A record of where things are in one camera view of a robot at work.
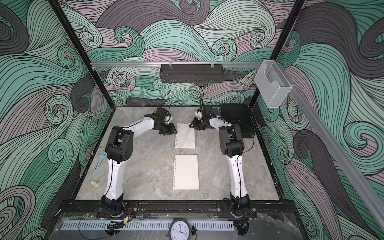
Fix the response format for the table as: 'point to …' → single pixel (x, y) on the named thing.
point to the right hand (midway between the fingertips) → (189, 126)
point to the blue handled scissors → (102, 154)
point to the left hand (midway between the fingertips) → (175, 131)
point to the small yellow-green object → (95, 184)
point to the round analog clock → (180, 229)
